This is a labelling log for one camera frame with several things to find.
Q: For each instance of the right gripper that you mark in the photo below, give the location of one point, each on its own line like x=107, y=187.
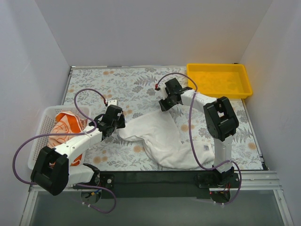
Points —
x=166, y=100

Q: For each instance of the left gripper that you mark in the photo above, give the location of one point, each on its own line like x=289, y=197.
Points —
x=118, y=119

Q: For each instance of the white towel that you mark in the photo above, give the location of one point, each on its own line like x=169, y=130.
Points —
x=161, y=140

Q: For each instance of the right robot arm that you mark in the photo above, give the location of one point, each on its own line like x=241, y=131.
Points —
x=221, y=123

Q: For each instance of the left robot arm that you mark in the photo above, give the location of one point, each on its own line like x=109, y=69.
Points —
x=53, y=170

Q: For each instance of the orange patterned towel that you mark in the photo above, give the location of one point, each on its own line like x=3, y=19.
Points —
x=66, y=123

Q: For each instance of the yellow plastic tray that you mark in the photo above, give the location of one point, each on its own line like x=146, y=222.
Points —
x=218, y=80

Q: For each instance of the white plastic basket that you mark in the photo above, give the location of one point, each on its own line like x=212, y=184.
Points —
x=46, y=125

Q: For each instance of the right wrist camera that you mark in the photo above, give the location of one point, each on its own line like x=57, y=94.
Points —
x=159, y=87

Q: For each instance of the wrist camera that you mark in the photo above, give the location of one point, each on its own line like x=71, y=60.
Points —
x=159, y=87
x=112, y=102

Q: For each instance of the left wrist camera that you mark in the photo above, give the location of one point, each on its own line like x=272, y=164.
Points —
x=112, y=102

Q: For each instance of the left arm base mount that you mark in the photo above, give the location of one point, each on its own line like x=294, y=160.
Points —
x=103, y=181

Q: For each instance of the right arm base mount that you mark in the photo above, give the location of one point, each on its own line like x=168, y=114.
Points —
x=216, y=186

